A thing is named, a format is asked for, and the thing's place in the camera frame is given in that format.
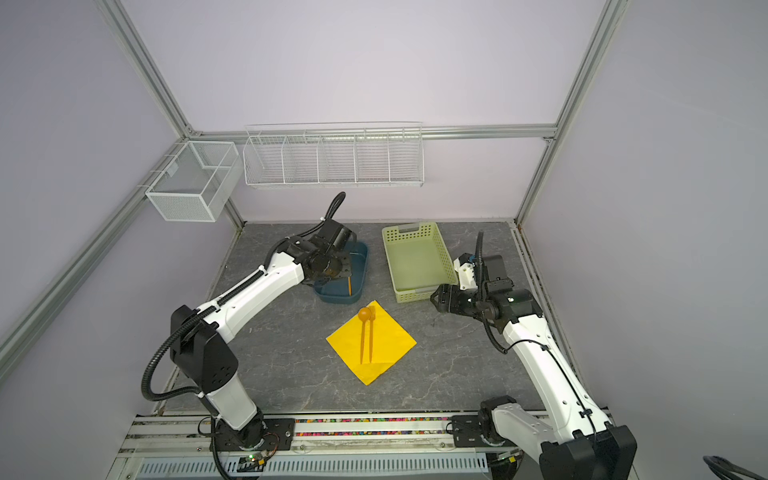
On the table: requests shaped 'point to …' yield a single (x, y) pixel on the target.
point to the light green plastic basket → (419, 260)
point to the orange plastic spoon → (364, 315)
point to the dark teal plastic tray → (336, 290)
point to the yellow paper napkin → (390, 344)
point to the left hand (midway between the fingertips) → (345, 271)
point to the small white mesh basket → (198, 183)
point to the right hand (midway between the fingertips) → (444, 301)
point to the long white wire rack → (335, 154)
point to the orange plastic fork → (372, 315)
